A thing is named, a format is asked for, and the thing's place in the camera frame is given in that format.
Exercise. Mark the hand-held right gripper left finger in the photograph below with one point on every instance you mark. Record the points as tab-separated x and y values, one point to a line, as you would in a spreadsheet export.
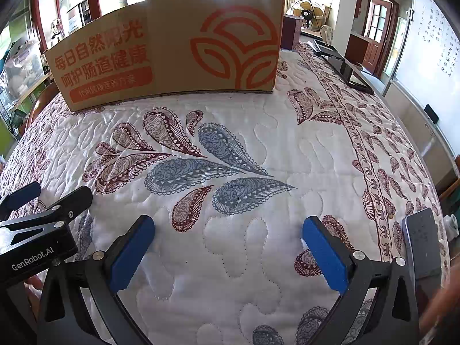
131	255

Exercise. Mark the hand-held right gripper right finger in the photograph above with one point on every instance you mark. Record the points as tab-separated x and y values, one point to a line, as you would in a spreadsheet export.
325	255

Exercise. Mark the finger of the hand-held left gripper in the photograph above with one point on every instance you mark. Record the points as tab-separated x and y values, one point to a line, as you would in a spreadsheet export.
23	194
73	199

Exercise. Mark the cardboard box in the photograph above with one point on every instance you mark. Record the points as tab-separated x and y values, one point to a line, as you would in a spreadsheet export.
169	14

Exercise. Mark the wooden chair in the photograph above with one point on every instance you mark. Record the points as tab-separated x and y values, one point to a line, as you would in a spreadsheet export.
451	188
41	102

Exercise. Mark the grey smartphone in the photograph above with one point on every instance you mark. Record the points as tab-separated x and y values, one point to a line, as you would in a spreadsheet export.
422	244

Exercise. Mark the clear plastic storage bin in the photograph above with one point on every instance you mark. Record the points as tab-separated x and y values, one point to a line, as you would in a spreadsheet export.
21	68

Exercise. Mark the black board eraser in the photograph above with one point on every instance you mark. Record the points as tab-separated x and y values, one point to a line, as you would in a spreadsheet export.
431	114

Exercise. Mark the purple box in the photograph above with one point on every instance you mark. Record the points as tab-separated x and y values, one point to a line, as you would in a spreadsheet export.
291	32

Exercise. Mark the wooden door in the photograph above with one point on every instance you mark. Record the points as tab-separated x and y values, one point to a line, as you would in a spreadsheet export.
379	32

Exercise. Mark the whiteboard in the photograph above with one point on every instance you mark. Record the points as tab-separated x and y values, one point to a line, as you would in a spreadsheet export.
431	43

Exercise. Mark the yellow standing fan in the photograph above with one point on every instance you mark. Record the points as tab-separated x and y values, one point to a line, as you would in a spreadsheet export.
309	16

